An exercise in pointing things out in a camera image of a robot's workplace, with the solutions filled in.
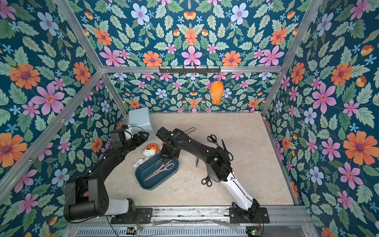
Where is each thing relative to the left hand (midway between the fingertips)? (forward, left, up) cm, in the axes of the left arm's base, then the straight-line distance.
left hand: (145, 134), depth 88 cm
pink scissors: (-15, -10, -15) cm, 23 cm away
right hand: (-13, -12, -7) cm, 18 cm away
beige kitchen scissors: (-12, -30, -15) cm, 36 cm away
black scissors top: (+4, -43, -15) cm, 45 cm away
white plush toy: (-11, +5, -12) cm, 17 cm away
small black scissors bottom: (-26, -35, -16) cm, 46 cm away
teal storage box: (-17, -4, -14) cm, 23 cm away
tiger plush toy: (-6, -1, -10) cm, 11 cm away
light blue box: (+13, +5, +2) cm, 14 cm away
